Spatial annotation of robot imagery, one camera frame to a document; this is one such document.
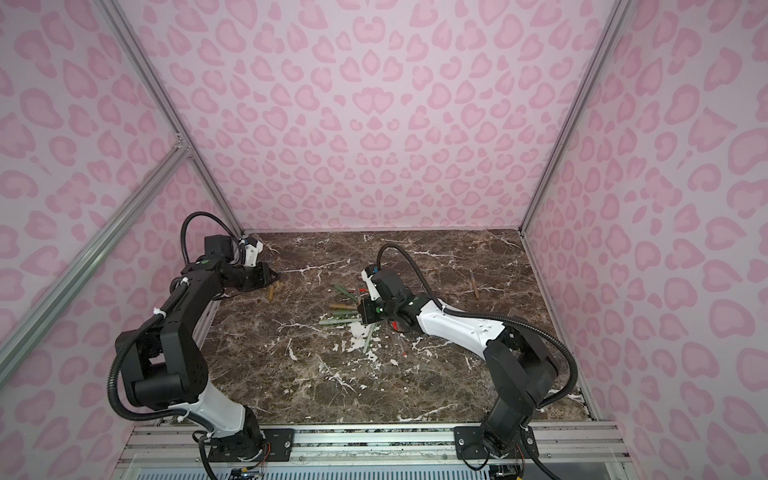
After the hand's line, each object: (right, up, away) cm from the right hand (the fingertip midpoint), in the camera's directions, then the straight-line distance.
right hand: (360, 306), depth 83 cm
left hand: (-26, +9, +6) cm, 28 cm away
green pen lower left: (-7, -6, +12) cm, 15 cm away
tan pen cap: (-33, +2, +19) cm, 38 cm away
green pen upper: (-7, +1, +18) cm, 19 cm away
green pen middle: (-8, -4, +14) cm, 17 cm away
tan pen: (+37, +2, +18) cm, 41 cm away
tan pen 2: (-7, -2, +15) cm, 17 cm away
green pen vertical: (+2, -10, +9) cm, 14 cm away
